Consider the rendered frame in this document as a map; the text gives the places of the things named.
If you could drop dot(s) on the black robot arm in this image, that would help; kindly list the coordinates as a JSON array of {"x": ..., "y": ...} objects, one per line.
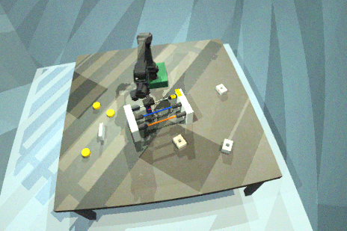
[{"x": 143, "y": 71}]

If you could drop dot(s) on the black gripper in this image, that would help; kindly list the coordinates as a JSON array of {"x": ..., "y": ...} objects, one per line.
[{"x": 149, "y": 100}]

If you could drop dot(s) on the yellow flat disc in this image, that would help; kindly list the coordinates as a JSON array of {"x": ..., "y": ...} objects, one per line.
[
  {"x": 96, "y": 106},
  {"x": 86, "y": 152},
  {"x": 110, "y": 113}
]

